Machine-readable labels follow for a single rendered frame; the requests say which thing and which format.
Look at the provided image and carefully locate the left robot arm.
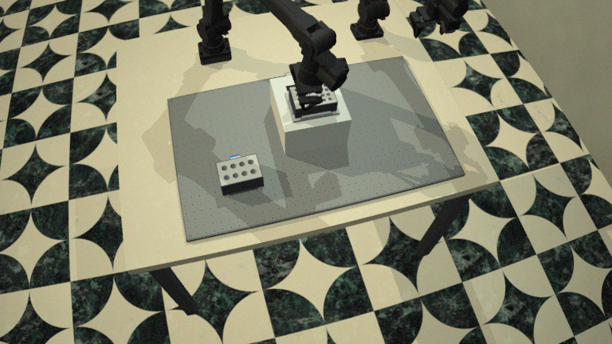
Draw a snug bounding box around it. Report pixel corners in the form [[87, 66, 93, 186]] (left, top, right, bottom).
[[350, 0, 469, 40]]

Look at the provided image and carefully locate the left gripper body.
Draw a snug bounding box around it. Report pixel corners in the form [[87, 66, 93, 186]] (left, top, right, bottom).
[[410, 0, 441, 25]]

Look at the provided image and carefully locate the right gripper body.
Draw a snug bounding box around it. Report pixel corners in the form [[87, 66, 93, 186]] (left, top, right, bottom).
[[292, 62, 323, 104]]

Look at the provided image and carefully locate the white box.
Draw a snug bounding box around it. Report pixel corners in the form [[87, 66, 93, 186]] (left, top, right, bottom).
[[270, 72, 351, 155]]

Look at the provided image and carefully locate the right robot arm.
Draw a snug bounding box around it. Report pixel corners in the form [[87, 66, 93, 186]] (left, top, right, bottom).
[[196, 0, 349, 92]]

